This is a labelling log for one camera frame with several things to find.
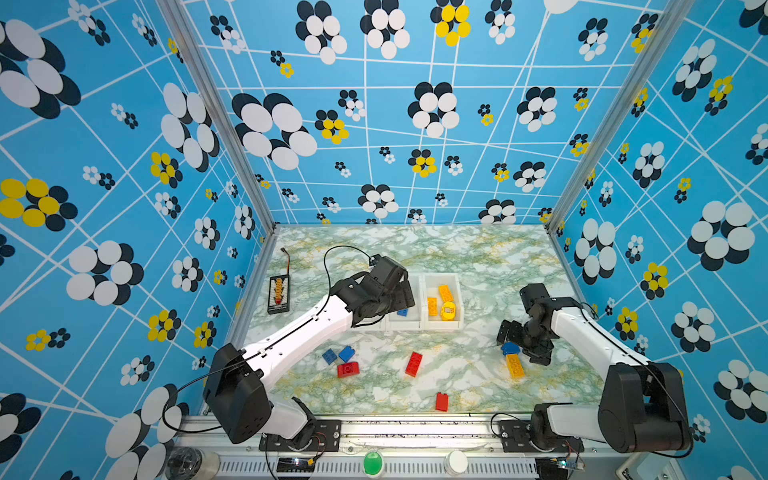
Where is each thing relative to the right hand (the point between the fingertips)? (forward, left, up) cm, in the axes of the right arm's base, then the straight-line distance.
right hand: (514, 349), depth 85 cm
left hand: (+8, +32, +15) cm, 36 cm away
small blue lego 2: (-2, +54, 0) cm, 54 cm away
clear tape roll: (-29, +78, +9) cm, 83 cm away
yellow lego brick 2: (+14, +22, 0) cm, 27 cm away
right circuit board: (-28, -3, -2) cm, 28 cm away
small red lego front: (-13, +22, -2) cm, 26 cm away
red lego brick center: (-4, +29, -1) cm, 30 cm away
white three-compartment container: (+18, +25, +6) cm, 32 cm away
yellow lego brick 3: (+12, +18, 0) cm, 22 cm away
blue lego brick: (+12, +32, 0) cm, 34 cm away
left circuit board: (-28, +59, -4) cm, 65 cm away
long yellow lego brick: (-4, 0, -2) cm, 5 cm away
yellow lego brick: (+19, +18, 0) cm, 26 cm away
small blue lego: (-2, +4, +7) cm, 8 cm away
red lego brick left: (-6, +48, -1) cm, 48 cm away
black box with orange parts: (+18, +74, +1) cm, 76 cm away
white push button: (-28, +21, +5) cm, 35 cm away
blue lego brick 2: (-1, +49, -2) cm, 49 cm away
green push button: (-28, +39, +8) cm, 49 cm away
